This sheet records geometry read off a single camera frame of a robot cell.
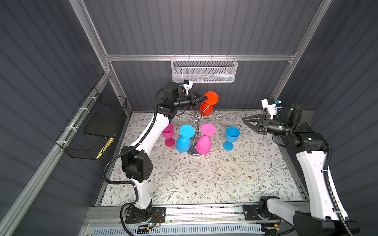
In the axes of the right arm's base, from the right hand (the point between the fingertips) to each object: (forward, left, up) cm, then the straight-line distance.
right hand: (247, 122), depth 60 cm
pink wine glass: (+12, +38, -25) cm, 47 cm away
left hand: (+15, +14, 0) cm, 20 cm away
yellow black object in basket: (-5, +64, -13) cm, 65 cm away
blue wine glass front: (+1, +28, -17) cm, 33 cm away
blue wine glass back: (+14, -2, -28) cm, 32 cm away
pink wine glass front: (+1, +17, -18) cm, 25 cm away
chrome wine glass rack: (+11, +21, -9) cm, 25 cm away
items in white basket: (+42, +8, -6) cm, 43 cm away
